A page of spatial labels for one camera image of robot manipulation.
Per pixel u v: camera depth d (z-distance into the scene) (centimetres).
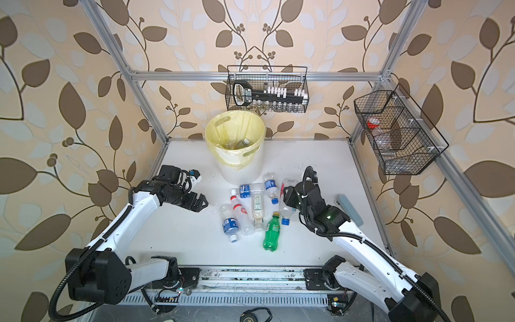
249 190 94
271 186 95
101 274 39
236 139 105
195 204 74
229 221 83
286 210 75
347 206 89
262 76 90
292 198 68
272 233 80
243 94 84
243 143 104
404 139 73
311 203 56
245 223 84
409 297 38
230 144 104
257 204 89
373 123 81
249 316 65
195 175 75
